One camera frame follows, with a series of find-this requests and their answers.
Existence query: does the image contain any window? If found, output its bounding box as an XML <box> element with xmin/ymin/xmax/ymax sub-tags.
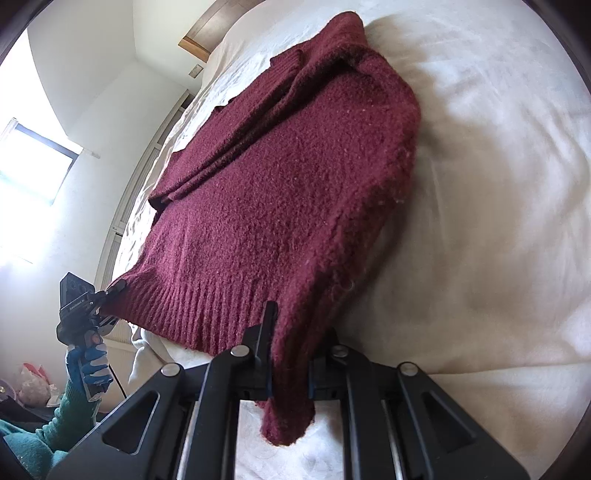
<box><xmin>0</xmin><ymin>117</ymin><xmax>85</xmax><ymax>204</ymax></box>

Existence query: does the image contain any black cable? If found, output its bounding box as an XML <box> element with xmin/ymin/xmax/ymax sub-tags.
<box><xmin>107</xmin><ymin>364</ymin><xmax>129</xmax><ymax>400</ymax></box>

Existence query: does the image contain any pink and white bag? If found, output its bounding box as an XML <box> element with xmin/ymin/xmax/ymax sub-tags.
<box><xmin>18</xmin><ymin>364</ymin><xmax>52</xmax><ymax>408</ymax></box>

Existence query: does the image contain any maroon knit sweater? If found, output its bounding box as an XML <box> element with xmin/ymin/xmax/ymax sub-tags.
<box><xmin>108</xmin><ymin>11</ymin><xmax>423</xmax><ymax>448</ymax></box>

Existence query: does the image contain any person's left forearm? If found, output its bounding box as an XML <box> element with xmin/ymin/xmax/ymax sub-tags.
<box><xmin>0</xmin><ymin>378</ymin><xmax>103</xmax><ymax>480</ymax></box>

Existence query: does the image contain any wooden bed headboard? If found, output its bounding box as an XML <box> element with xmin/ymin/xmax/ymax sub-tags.
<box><xmin>178</xmin><ymin>0</ymin><xmax>259</xmax><ymax>61</ymax></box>

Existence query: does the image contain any white radiator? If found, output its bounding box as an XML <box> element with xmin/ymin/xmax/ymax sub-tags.
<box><xmin>98</xmin><ymin>318</ymin><xmax>136</xmax><ymax>345</ymax></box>

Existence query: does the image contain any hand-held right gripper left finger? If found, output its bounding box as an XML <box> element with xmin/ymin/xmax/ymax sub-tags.
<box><xmin>46</xmin><ymin>300</ymin><xmax>280</xmax><ymax>480</ymax></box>

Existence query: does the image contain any low white cabinet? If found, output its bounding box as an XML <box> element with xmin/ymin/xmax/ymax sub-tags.
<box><xmin>95</xmin><ymin>90</ymin><xmax>197</xmax><ymax>287</ymax></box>

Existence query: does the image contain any bed with white duvet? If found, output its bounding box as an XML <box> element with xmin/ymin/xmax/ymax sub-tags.
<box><xmin>113</xmin><ymin>0</ymin><xmax>591</xmax><ymax>480</ymax></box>

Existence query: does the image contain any person's left hand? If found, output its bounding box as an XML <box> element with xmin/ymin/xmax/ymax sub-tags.
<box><xmin>66</xmin><ymin>342</ymin><xmax>114</xmax><ymax>398</ymax></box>

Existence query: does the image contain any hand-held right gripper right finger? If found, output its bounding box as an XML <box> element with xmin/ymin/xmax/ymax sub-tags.
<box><xmin>309</xmin><ymin>327</ymin><xmax>532</xmax><ymax>480</ymax></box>

